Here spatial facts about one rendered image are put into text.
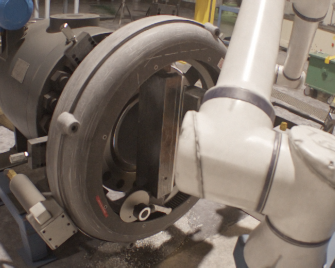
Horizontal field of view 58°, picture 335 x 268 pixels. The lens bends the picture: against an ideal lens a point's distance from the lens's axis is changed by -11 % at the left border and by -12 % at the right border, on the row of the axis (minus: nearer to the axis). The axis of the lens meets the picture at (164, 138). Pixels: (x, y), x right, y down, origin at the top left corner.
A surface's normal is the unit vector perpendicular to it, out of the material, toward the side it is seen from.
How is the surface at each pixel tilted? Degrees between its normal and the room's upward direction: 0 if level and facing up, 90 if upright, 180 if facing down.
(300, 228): 92
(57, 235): 90
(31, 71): 59
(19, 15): 90
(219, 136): 37
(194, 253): 0
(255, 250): 68
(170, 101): 90
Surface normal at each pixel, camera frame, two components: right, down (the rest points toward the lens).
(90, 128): 0.50, 0.33
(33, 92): -0.64, -0.07
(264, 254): -0.77, -0.21
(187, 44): 0.70, 0.38
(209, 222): 0.10, -0.89
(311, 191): -0.40, 0.27
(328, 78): -0.66, 0.27
